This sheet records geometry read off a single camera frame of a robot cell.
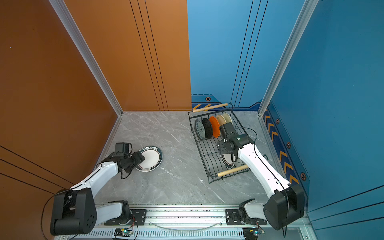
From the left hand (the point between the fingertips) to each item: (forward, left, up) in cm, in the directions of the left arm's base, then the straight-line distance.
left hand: (141, 158), depth 90 cm
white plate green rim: (0, -53, -1) cm, 53 cm away
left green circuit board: (-36, +1, -6) cm, 37 cm away
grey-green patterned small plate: (+20, -36, +4) cm, 42 cm away
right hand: (+1, -50, +12) cm, 52 cm away
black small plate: (+18, -41, +8) cm, 46 cm away
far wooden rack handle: (+30, -42, +15) cm, 54 cm away
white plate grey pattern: (-4, -58, +4) cm, 58 cm away
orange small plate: (+20, -46, +8) cm, 51 cm away
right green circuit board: (-36, -61, -5) cm, 71 cm away
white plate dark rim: (+3, -7, -3) cm, 8 cm away
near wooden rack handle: (-13, -51, +15) cm, 55 cm away
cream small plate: (+26, -54, +10) cm, 61 cm away
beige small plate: (+25, -50, +9) cm, 57 cm away
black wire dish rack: (+8, -41, -2) cm, 42 cm away
